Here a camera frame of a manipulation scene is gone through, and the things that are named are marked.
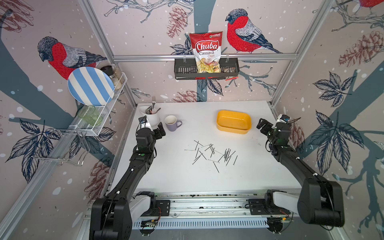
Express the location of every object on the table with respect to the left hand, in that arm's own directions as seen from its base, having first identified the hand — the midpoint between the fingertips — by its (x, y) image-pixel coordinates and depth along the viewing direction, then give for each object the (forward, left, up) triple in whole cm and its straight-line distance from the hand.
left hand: (157, 121), depth 82 cm
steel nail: (-14, -46, -22) cm, 53 cm away
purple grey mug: (+8, -6, -13) cm, 17 cm away
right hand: (+3, -63, -4) cm, 63 cm away
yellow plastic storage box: (+15, -50, -21) cm, 56 cm away
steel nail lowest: (-17, -34, -22) cm, 44 cm away
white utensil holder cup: (+14, +8, -12) cm, 20 cm away
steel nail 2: (-6, -15, -22) cm, 28 cm away
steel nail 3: (-14, -22, -22) cm, 34 cm away
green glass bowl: (-6, +29, +13) cm, 32 cm away
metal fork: (+25, +9, -11) cm, 29 cm away
